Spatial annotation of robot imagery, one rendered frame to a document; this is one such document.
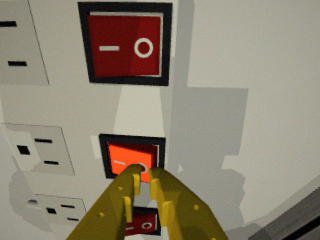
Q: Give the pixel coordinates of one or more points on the white power strip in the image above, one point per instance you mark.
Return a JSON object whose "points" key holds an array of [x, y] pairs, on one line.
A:
{"points": [[85, 90]]}

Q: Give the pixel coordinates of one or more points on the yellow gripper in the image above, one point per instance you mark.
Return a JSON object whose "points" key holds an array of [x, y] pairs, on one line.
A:
{"points": [[186, 216]]}

